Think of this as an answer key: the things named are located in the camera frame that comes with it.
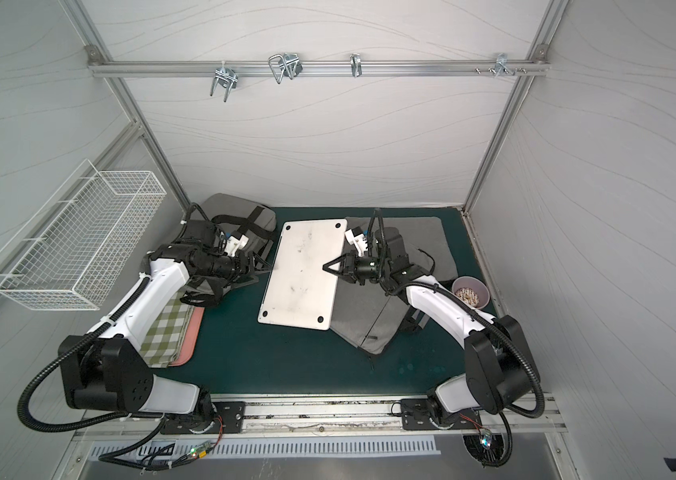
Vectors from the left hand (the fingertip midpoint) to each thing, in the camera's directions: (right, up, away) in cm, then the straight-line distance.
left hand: (264, 273), depth 79 cm
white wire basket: (-42, +7, -10) cm, 44 cm away
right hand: (+16, +2, -3) cm, 17 cm away
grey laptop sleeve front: (+27, -14, +9) cm, 32 cm away
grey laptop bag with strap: (-18, +17, +32) cm, 41 cm away
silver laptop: (+10, -4, -4) cm, 11 cm away
